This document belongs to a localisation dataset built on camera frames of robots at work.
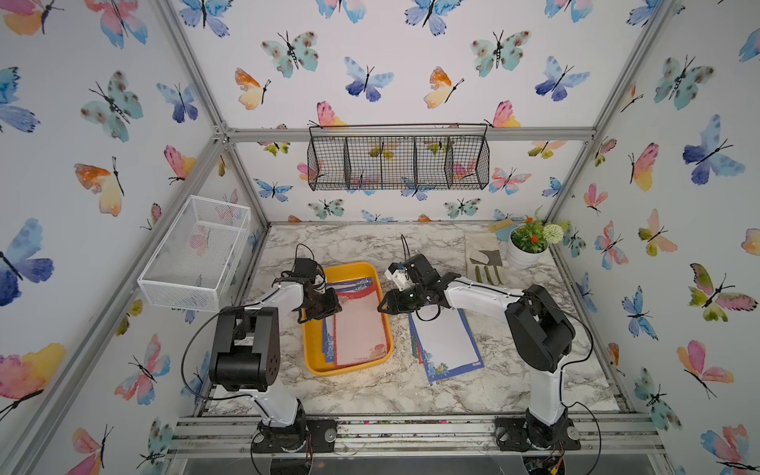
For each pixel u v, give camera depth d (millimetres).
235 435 755
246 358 463
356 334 910
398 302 825
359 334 903
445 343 879
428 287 735
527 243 969
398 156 982
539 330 507
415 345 887
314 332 903
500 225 1221
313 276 803
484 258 1084
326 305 830
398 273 846
